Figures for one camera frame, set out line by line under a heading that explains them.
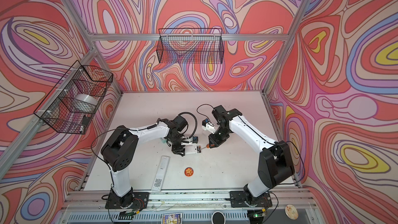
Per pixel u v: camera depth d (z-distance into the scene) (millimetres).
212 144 750
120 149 493
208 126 762
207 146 806
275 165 435
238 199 733
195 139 803
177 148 801
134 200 724
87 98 734
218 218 653
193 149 882
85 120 733
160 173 822
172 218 677
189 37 864
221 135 691
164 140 923
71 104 722
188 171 822
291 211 704
